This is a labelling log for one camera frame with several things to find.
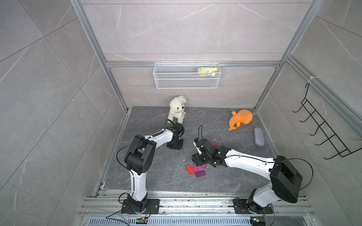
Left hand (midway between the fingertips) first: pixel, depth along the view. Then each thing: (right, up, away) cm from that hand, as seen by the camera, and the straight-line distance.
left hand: (179, 145), depth 96 cm
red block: (+7, -14, -10) cm, 18 cm away
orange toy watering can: (+49, +21, +10) cm, 54 cm away
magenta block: (+11, -13, -10) cm, 20 cm away
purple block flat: (+13, -15, -11) cm, 23 cm away
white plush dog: (-2, +26, +1) cm, 26 cm away
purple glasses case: (+57, +6, +2) cm, 57 cm away
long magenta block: (+25, +1, +3) cm, 25 cm away
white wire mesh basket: (+5, +50, +4) cm, 51 cm away
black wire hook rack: (+71, +14, -29) cm, 78 cm away
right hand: (+11, -5, -12) cm, 17 cm away
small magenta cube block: (+16, -12, -9) cm, 22 cm away
